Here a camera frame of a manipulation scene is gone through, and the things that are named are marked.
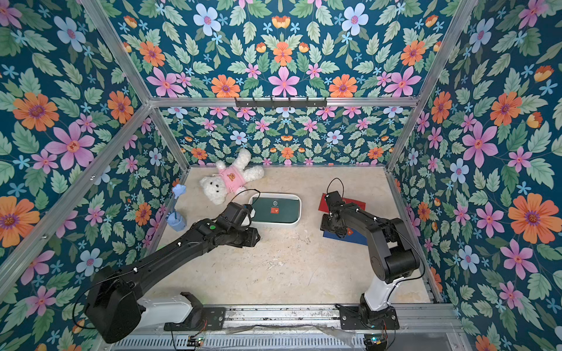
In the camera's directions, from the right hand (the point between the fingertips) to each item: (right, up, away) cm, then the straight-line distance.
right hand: (328, 226), depth 95 cm
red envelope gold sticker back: (-1, +8, +9) cm, 12 cm away
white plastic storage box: (-24, +13, +11) cm, 30 cm away
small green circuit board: (+12, -34, -24) cm, 43 cm away
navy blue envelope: (+11, -4, +1) cm, 12 cm away
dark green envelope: (-24, +7, +2) cm, 25 cm away
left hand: (-28, -1, -14) cm, 31 cm away
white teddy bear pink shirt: (-47, +21, +9) cm, 53 cm away
